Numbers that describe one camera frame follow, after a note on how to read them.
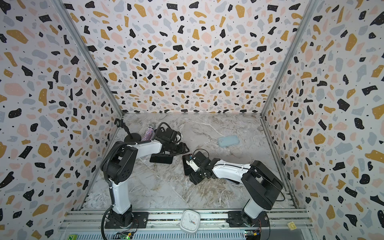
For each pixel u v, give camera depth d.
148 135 1.06
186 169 0.82
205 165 0.69
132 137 1.03
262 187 0.45
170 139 0.81
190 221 0.71
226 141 1.07
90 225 0.73
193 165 0.80
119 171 0.51
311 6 0.71
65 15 0.71
